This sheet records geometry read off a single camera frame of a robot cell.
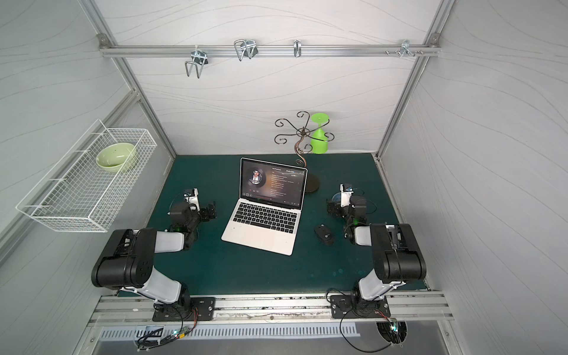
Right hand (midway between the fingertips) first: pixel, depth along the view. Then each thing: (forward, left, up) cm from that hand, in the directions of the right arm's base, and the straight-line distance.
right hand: (340, 196), depth 95 cm
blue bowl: (+1, +1, -3) cm, 3 cm away
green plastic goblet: (+19, +10, +14) cm, 26 cm away
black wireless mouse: (-15, +8, -5) cm, 18 cm away
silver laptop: (-7, +33, -5) cm, 34 cm away
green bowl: (-7, +81, +29) cm, 87 cm away
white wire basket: (-17, +85, +26) cm, 91 cm away
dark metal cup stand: (+13, +17, +24) cm, 32 cm away
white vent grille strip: (-50, +46, -6) cm, 69 cm away
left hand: (-5, +59, 0) cm, 59 cm away
